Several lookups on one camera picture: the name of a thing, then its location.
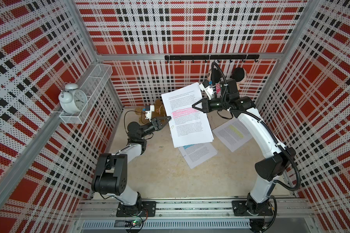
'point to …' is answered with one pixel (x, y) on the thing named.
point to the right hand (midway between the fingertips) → (196, 105)
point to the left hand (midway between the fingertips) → (172, 117)
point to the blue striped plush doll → (238, 74)
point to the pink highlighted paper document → (188, 125)
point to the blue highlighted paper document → (196, 154)
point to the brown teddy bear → (159, 111)
